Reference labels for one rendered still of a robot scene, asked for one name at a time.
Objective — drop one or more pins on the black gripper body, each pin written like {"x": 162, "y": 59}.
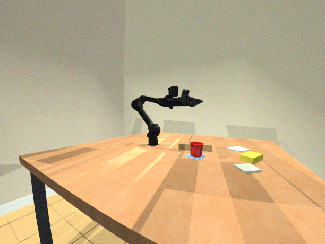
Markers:
{"x": 182, "y": 101}

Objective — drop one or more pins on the yellow flat rectangular block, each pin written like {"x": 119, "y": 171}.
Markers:
{"x": 251, "y": 157}

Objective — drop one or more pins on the white flat square pad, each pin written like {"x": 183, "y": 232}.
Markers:
{"x": 238, "y": 149}

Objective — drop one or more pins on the red plastic cup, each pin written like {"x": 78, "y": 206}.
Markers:
{"x": 196, "y": 149}

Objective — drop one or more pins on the white flat slab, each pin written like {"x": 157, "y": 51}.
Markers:
{"x": 247, "y": 168}

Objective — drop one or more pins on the tan wooden beam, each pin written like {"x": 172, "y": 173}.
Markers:
{"x": 187, "y": 147}

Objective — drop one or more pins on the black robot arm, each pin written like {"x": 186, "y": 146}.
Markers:
{"x": 167, "y": 101}

